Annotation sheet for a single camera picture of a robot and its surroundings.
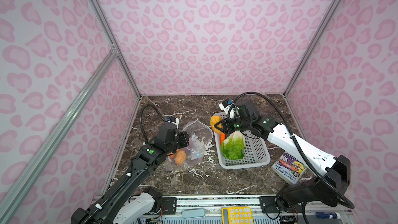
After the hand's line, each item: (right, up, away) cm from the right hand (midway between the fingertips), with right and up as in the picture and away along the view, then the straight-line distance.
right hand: (218, 123), depth 74 cm
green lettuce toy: (+8, -13, +9) cm, 18 cm away
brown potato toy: (-20, -19, +10) cm, 29 cm away
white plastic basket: (+23, -18, +15) cm, 32 cm away
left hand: (-13, -5, +1) cm, 14 cm away
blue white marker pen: (+49, -40, -5) cm, 64 cm away
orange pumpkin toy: (-20, -13, -8) cm, 25 cm away
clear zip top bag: (-10, -9, +25) cm, 28 cm away
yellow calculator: (+8, -41, -4) cm, 41 cm away
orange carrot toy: (+4, -10, +20) cm, 22 cm away
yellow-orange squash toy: (-2, +2, -1) cm, 3 cm away
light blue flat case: (-12, -39, -5) cm, 41 cm away
